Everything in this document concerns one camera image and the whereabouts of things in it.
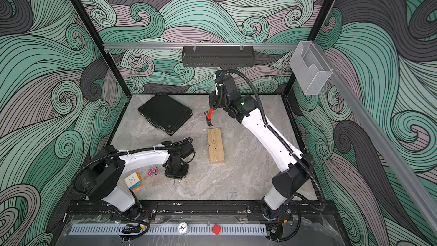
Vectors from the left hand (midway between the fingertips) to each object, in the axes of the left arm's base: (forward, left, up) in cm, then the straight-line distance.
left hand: (183, 177), depth 83 cm
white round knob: (-21, -3, +6) cm, 22 cm away
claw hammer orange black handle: (+25, -12, +18) cm, 33 cm away
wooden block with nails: (+16, -16, +4) cm, 23 cm away
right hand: (+25, -14, +33) cm, 43 cm away
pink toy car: (+3, +16, +1) cm, 16 cm away
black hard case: (+37, +15, +4) cm, 41 cm away
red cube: (-21, -16, +1) cm, 27 cm away
